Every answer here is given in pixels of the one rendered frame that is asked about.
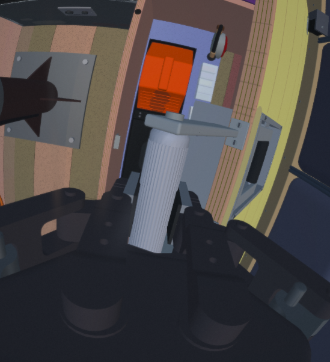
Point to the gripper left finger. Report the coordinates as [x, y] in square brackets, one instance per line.
[108, 223]

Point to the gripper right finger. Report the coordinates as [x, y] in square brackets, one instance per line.
[207, 243]

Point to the grey divider block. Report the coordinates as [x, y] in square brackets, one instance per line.
[207, 161]

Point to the dark blue seat cushion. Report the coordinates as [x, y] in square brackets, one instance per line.
[325, 113]
[311, 226]

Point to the orange wheel chock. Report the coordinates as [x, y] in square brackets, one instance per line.
[164, 73]

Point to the yellow slatted bench lid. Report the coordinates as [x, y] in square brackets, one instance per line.
[286, 84]

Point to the brown under-seat locker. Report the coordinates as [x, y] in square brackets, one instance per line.
[142, 31]

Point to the blue pocket liner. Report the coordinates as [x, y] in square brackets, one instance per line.
[164, 29]

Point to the small grey strike plate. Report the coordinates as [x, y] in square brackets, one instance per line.
[117, 142]

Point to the grey latch keeper box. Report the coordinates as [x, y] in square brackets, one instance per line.
[259, 166]

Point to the white label card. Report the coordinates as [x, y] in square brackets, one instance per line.
[207, 82]

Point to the grey two-hole plate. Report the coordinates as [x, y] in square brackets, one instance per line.
[77, 12]

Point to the dark grey panel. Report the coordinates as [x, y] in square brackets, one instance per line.
[26, 12]

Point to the dark grey small box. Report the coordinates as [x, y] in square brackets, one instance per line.
[318, 22]

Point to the grey hinge bracket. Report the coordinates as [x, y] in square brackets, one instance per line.
[239, 133]

